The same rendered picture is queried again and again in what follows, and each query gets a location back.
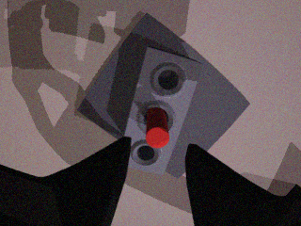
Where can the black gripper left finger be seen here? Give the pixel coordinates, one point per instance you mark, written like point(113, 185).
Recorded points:
point(85, 194)

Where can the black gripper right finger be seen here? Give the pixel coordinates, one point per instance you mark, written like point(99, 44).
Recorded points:
point(221, 197)

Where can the red peg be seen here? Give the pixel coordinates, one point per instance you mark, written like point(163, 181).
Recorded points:
point(157, 132)

